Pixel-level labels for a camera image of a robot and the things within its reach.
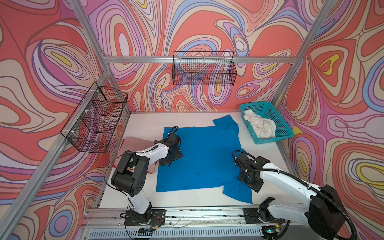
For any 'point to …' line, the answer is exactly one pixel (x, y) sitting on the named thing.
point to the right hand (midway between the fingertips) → (248, 186)
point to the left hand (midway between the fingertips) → (176, 157)
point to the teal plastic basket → (265, 109)
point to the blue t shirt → (208, 161)
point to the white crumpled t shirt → (264, 128)
